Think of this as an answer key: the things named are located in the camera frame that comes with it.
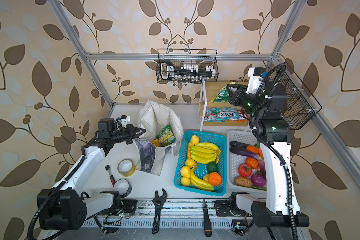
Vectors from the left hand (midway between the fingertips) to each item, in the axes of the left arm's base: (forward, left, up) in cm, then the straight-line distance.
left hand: (146, 129), depth 77 cm
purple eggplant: (-4, -54, -14) cm, 56 cm away
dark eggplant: (+4, -54, -19) cm, 58 cm away
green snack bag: (+5, -8, -14) cm, 17 cm away
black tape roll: (-22, +13, -24) cm, 35 cm away
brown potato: (-19, -51, -17) cm, 57 cm away
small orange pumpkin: (-9, -58, -16) cm, 61 cm away
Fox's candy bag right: (+15, -54, -5) cm, 56 cm away
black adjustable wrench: (-29, -8, -23) cm, 38 cm away
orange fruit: (-19, -36, -14) cm, 43 cm away
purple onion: (-18, -60, -18) cm, 65 cm away
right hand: (+3, -37, +26) cm, 46 cm away
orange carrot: (0, -64, -17) cm, 66 cm away
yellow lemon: (+3, -2, -19) cm, 20 cm away
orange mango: (+3, -23, -19) cm, 30 cm away
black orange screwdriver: (-36, -32, -21) cm, 53 cm away
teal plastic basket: (+6, -42, -17) cm, 45 cm away
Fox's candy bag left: (+15, -41, -3) cm, 44 cm away
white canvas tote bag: (+13, 0, -7) cm, 15 cm away
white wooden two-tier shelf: (+19, -32, +11) cm, 39 cm away
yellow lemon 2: (-20, -21, -19) cm, 35 cm away
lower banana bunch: (-20, -28, -18) cm, 39 cm away
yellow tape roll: (-14, +9, -21) cm, 27 cm away
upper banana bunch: (-2, -33, -20) cm, 38 cm away
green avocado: (-12, -36, -18) cm, 42 cm away
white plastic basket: (-4, -51, -24) cm, 56 cm away
